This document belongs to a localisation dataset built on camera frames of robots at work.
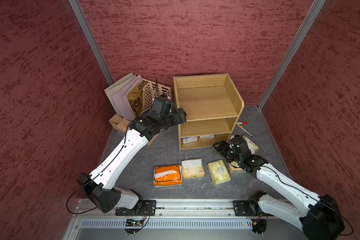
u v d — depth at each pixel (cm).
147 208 74
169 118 59
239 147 61
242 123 110
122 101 85
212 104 77
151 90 103
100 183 39
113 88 89
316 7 71
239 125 108
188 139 94
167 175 78
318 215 38
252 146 92
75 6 71
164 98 63
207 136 96
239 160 61
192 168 83
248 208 67
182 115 63
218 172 79
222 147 73
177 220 71
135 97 94
